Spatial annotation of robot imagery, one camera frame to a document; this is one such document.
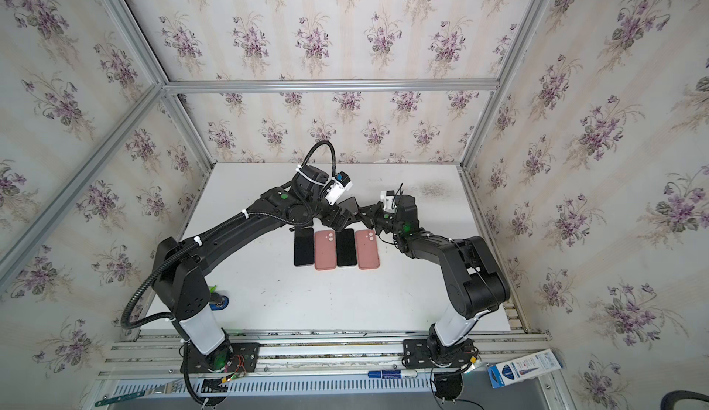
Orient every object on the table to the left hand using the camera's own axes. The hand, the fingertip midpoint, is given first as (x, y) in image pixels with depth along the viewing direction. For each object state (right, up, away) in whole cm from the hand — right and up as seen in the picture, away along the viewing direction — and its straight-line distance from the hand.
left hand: (346, 210), depth 83 cm
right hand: (+5, 0, +4) cm, 7 cm away
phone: (-1, -14, +11) cm, 17 cm away
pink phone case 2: (+7, -14, +13) cm, 20 cm away
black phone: (+1, +1, +10) cm, 10 cm away
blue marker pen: (+13, -42, -12) cm, 45 cm away
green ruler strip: (-53, -45, -15) cm, 71 cm away
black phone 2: (-15, -15, +10) cm, 23 cm away
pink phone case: (-8, -14, +11) cm, 20 cm away
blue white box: (+47, -40, -12) cm, 63 cm away
